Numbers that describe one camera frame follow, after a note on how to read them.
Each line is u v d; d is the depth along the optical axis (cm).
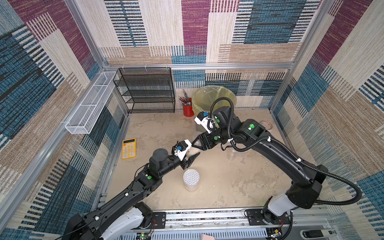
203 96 97
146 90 110
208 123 59
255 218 73
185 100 112
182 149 58
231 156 94
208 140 57
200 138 58
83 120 71
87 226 40
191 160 64
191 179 74
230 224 73
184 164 63
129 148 99
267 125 111
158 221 74
